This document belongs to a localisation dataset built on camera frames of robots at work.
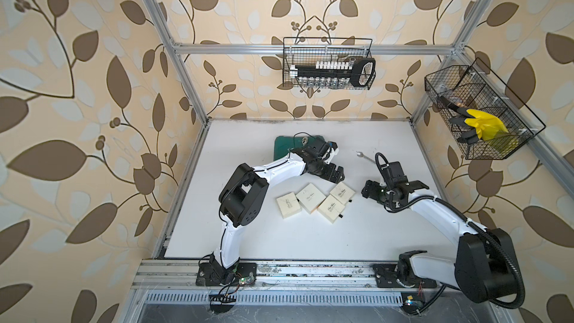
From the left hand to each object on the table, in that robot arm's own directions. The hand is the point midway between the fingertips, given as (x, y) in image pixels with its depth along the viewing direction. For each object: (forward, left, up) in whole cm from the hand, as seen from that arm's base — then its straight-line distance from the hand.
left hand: (332, 170), depth 90 cm
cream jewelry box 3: (-13, +1, -7) cm, 15 cm away
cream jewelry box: (-12, +18, -7) cm, 22 cm away
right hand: (-8, -15, -5) cm, 18 cm away
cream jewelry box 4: (-6, -4, -7) cm, 10 cm away
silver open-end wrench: (+14, -17, -9) cm, 24 cm away
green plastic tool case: (+19, +21, -6) cm, 29 cm away
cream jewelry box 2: (-9, +9, -7) cm, 15 cm away
